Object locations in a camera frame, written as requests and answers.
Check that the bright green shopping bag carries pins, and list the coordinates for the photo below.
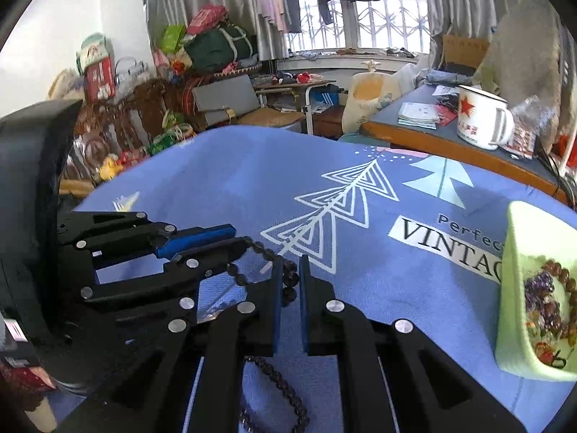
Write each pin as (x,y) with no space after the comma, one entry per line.
(173,38)

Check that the white enamel mug red star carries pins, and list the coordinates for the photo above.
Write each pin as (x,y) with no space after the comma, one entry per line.
(475,117)

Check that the grey flat box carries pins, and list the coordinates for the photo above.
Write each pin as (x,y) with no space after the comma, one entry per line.
(225,99)

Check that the red gift bag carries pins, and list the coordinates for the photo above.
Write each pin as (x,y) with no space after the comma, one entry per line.
(205,18)

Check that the carved wooden chair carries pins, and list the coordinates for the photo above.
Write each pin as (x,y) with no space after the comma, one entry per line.
(144,103)

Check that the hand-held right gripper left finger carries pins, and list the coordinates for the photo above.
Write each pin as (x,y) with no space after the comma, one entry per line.
(270,324)

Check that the clear plastic snack bag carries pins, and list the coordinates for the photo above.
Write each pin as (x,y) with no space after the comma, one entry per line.
(527,131)

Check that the red and white carton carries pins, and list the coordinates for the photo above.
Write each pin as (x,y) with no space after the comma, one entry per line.
(99,72)

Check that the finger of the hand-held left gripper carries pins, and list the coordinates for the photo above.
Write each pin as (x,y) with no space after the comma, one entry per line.
(212,257)
(198,239)

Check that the dark bead strand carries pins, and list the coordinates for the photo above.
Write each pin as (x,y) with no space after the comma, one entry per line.
(288,293)

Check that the blue printed tablecloth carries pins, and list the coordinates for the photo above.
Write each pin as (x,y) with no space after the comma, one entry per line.
(270,180)

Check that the dark green duffel bag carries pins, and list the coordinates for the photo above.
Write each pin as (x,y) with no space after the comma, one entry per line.
(221,47)

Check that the wooden desk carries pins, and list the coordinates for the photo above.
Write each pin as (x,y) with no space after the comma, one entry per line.
(405,137)

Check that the small wooden side table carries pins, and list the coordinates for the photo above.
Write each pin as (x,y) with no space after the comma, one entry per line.
(293,88)

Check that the cardboard box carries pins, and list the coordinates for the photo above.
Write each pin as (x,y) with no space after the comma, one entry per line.
(464,52)

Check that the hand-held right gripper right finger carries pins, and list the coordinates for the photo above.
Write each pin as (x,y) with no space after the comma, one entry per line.
(311,324)

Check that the light green plastic basin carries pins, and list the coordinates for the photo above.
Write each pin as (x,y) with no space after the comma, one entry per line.
(514,306)

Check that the window with metal grille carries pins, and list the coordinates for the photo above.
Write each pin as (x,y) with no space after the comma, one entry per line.
(387,18)

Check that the stack of paper leaflets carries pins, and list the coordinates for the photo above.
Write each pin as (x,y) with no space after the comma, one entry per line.
(417,115)

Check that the cream plastic sack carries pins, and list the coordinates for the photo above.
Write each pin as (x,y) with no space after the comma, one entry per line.
(367,103)

